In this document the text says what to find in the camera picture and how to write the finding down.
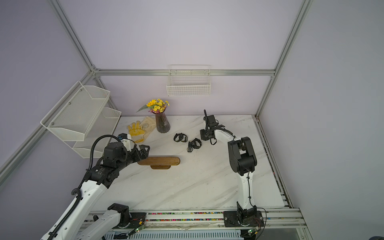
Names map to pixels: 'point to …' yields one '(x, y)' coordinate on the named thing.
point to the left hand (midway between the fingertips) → (142, 151)
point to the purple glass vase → (162, 124)
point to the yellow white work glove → (136, 133)
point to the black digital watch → (214, 138)
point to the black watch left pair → (180, 137)
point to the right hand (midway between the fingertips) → (206, 135)
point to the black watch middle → (195, 143)
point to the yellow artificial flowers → (156, 106)
